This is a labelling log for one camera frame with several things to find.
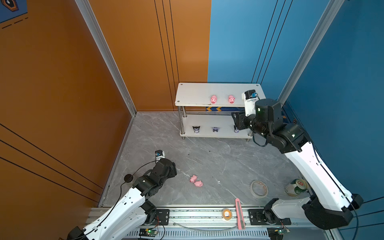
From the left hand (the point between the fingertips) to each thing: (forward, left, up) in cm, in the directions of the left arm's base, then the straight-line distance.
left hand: (171, 164), depth 82 cm
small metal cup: (-7, +22, -2) cm, 24 cm away
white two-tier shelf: (+54, -21, -10) cm, 59 cm away
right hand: (+10, -30, +31) cm, 44 cm away
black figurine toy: (+24, -14, +1) cm, 28 cm away
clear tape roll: (-13, -46, -8) cm, 49 cm away
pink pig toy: (-5, -12, -8) cm, 15 cm away
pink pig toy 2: (-8, -15, -8) cm, 19 cm away
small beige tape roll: (-22, -30, -10) cm, 38 cm away
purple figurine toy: (+24, -26, +1) cm, 35 cm away
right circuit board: (-30, -52, -10) cm, 61 cm away
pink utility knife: (-23, -36, -8) cm, 43 cm away
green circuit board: (-30, +9, -11) cm, 33 cm away
